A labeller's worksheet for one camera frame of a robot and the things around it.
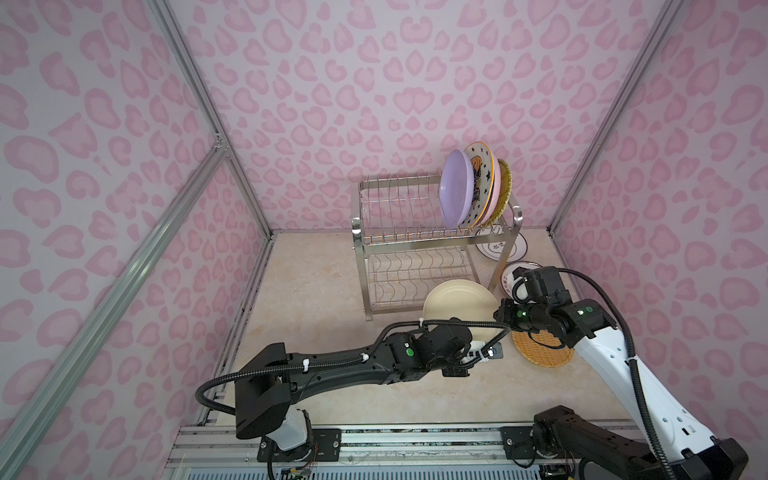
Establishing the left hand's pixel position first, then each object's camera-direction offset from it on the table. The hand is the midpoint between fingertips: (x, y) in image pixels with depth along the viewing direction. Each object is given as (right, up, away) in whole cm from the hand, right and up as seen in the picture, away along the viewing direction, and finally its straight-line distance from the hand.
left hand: (476, 341), depth 72 cm
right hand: (+5, +6, +3) cm, 9 cm away
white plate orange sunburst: (+8, +15, 0) cm, 17 cm away
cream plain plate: (-1, +8, +6) cm, 11 cm away
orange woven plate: (+22, -8, +16) cm, 29 cm away
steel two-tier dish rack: (-17, +23, 0) cm, 29 cm away
